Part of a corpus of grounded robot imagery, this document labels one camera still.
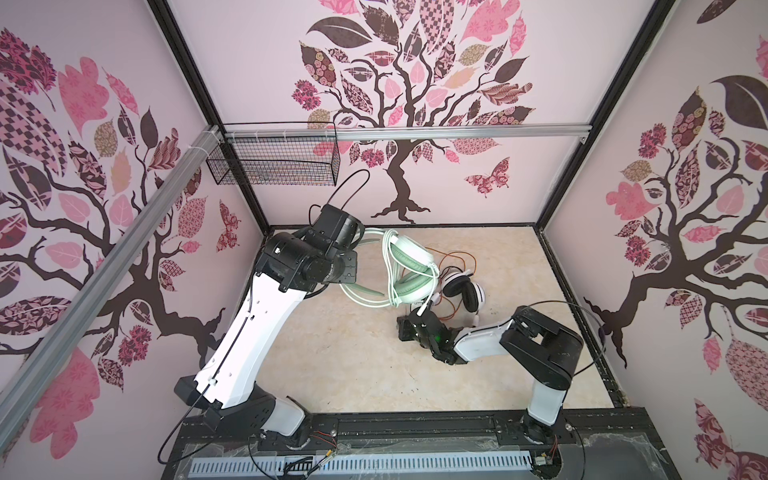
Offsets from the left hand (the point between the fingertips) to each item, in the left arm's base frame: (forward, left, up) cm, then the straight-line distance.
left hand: (339, 270), depth 66 cm
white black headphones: (+13, -33, -24) cm, 43 cm away
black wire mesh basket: (+47, +25, 0) cm, 53 cm away
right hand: (+4, -13, -30) cm, 33 cm away
